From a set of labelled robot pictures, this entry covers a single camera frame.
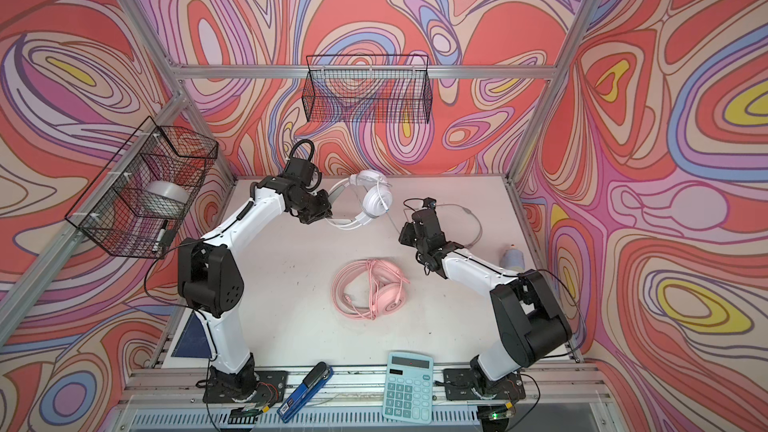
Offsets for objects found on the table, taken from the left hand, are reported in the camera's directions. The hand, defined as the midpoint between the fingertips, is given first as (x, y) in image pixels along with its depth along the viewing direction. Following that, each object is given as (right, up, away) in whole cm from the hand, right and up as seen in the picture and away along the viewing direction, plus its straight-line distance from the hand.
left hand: (336, 208), depth 91 cm
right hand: (+22, -7, +1) cm, 23 cm away
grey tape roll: (-37, +3, -21) cm, 42 cm away
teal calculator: (+21, -44, -19) cm, 52 cm away
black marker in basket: (-40, -7, -19) cm, 45 cm away
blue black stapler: (-2, -42, -20) cm, 47 cm away
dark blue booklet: (-37, -36, -11) cm, 53 cm away
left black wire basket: (-48, -1, -23) cm, 53 cm away
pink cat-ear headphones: (+11, -23, -6) cm, 26 cm away
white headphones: (+13, +3, -12) cm, 18 cm away
